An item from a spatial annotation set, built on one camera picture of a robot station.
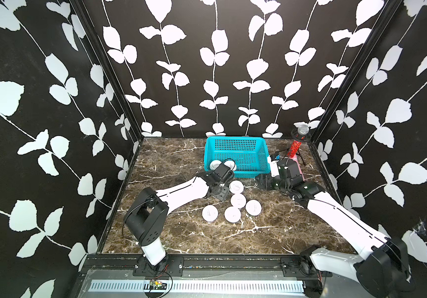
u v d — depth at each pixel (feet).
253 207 2.75
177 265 2.40
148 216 1.48
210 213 2.70
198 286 2.30
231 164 3.28
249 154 3.70
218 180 2.21
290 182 1.95
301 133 2.92
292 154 3.32
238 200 2.86
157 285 2.32
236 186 2.97
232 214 2.72
